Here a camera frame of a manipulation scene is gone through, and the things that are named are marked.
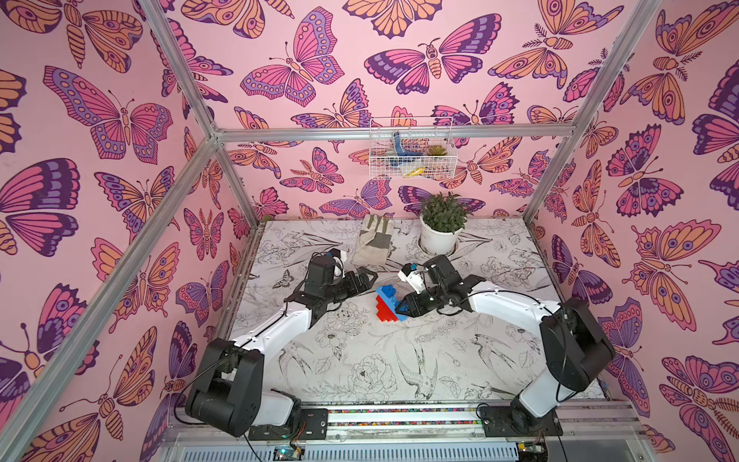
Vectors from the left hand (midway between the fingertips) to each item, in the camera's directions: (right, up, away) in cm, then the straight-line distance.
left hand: (371, 278), depth 86 cm
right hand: (+9, -8, 0) cm, 12 cm away
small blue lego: (+5, -4, 0) cm, 7 cm away
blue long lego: (+3, -4, +2) cm, 6 cm away
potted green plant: (+24, +19, +12) cm, 33 cm away
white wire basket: (+14, +42, +9) cm, 45 cm away
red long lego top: (+4, -11, +2) cm, 12 cm away
